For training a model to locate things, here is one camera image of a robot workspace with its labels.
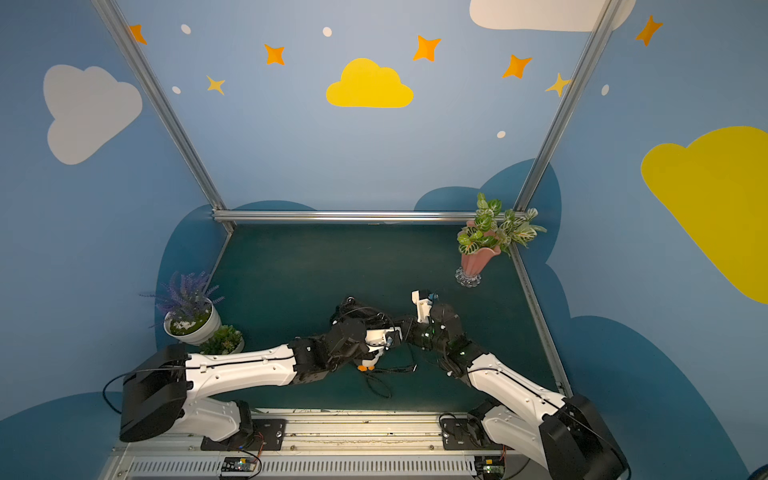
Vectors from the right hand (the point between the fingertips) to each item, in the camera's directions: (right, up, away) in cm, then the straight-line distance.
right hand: (391, 320), depth 80 cm
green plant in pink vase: (+30, +24, +8) cm, 39 cm away
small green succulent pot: (-47, -7, +4) cm, 47 cm away
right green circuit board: (+24, -34, -8) cm, 43 cm away
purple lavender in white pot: (-55, +2, -1) cm, 55 cm away
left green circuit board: (-38, -34, -8) cm, 51 cm away
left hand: (-3, +1, -1) cm, 4 cm away
